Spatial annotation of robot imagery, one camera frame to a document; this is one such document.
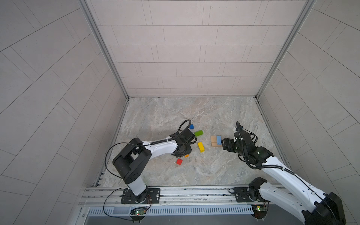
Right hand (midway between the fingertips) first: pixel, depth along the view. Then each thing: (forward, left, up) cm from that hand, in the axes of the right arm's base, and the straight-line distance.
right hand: (225, 142), depth 81 cm
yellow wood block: (+1, +14, -7) cm, 15 cm away
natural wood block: (+6, +5, -8) cm, 11 cm away
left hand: (+1, +19, -9) cm, 21 cm away
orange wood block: (-3, +23, -7) cm, 24 cm away
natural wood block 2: (+3, +4, -8) cm, 9 cm away
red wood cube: (-6, +28, -8) cm, 30 cm away
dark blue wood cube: (+18, +18, -8) cm, 27 cm away
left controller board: (-29, +47, -4) cm, 55 cm away
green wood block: (+12, +14, -8) cm, 20 cm away
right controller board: (-32, -11, -10) cm, 36 cm away
